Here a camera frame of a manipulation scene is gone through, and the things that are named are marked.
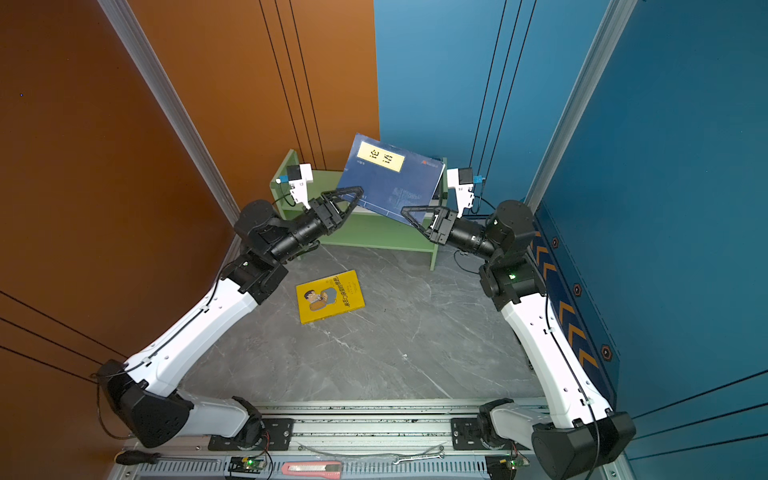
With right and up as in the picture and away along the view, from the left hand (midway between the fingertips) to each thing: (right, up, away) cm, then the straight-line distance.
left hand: (361, 192), depth 57 cm
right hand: (+8, -5, -2) cm, 9 cm away
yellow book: (-15, -27, +40) cm, 50 cm away
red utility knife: (-10, -62, +11) cm, 64 cm away
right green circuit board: (+32, -63, +13) cm, 72 cm away
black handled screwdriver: (-54, -60, +12) cm, 82 cm away
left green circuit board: (-30, -63, +14) cm, 71 cm away
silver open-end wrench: (+11, -61, +14) cm, 64 cm away
